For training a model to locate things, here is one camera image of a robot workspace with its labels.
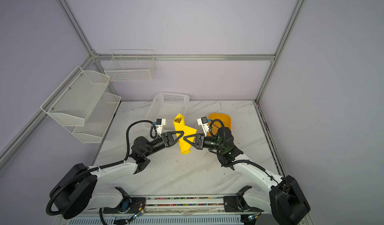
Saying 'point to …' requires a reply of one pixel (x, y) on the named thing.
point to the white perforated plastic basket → (167, 105)
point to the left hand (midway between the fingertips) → (184, 134)
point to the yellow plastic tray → (225, 118)
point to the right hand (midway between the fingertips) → (183, 141)
